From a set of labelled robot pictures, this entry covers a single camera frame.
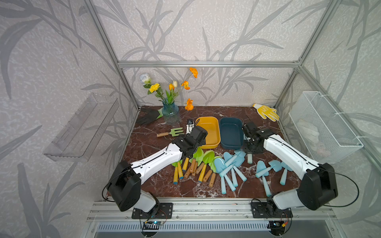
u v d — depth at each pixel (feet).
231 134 3.36
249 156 2.64
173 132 3.44
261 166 2.84
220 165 2.89
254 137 1.97
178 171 2.79
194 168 2.81
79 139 2.23
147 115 3.76
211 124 3.67
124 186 1.36
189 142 2.01
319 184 1.38
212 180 2.70
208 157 2.98
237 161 2.92
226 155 2.99
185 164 2.91
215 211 2.46
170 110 3.36
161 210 2.40
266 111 3.90
